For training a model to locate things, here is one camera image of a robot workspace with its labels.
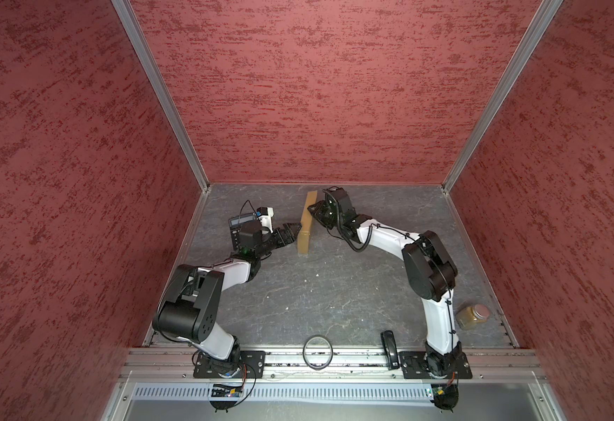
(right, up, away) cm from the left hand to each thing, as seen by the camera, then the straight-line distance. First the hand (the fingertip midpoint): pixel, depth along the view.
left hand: (294, 231), depth 91 cm
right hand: (+4, +6, +4) cm, 8 cm away
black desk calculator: (-12, +1, -19) cm, 23 cm away
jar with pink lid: (+54, -24, -15) cm, 61 cm away
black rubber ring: (+8, -36, -13) cm, 39 cm away
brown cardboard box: (+3, -3, +1) cm, 5 cm away
